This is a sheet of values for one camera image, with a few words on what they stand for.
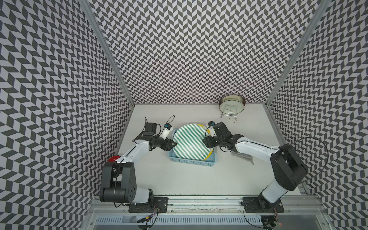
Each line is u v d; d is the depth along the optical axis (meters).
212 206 0.74
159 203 0.72
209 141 0.79
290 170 0.45
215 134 0.75
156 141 0.74
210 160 0.86
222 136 0.69
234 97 1.02
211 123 0.80
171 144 0.79
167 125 0.79
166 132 0.80
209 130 0.82
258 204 0.67
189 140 0.91
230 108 1.04
